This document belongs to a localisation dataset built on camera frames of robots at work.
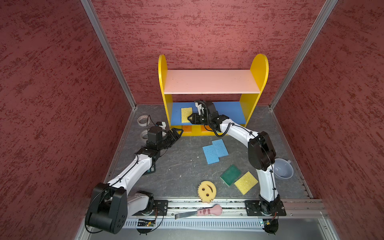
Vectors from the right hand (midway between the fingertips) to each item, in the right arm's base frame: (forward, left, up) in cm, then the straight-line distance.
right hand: (190, 120), depth 92 cm
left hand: (-12, +5, +1) cm, 13 cm away
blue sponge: (-17, -13, -14) cm, 25 cm away
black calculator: (-26, +23, -14) cm, 37 cm away
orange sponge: (+2, +2, -11) cm, 12 cm away
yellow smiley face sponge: (-38, -9, -13) cm, 41 cm away
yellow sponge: (+6, +3, 0) cm, 7 cm away
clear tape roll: (+14, +37, -14) cm, 42 cm away
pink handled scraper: (-47, -11, -13) cm, 50 cm away
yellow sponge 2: (-35, -31, -15) cm, 49 cm away
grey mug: (-28, -55, -14) cm, 63 cm away
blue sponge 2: (-12, -19, -14) cm, 27 cm away
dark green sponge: (-30, -23, -15) cm, 41 cm away
